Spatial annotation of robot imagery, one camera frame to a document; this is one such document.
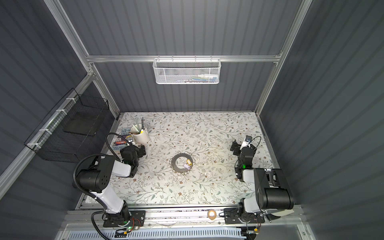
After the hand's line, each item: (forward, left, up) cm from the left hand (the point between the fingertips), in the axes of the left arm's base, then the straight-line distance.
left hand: (132, 146), depth 96 cm
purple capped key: (-14, -35, -4) cm, 38 cm away
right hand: (-6, -71, +7) cm, 72 cm away
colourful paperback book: (+10, +9, -3) cm, 14 cm away
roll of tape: (-42, -47, -5) cm, 63 cm away
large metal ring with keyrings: (-11, -26, -5) cm, 29 cm away
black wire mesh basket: (-5, +19, +23) cm, 30 cm away
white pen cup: (+6, -5, +5) cm, 9 cm away
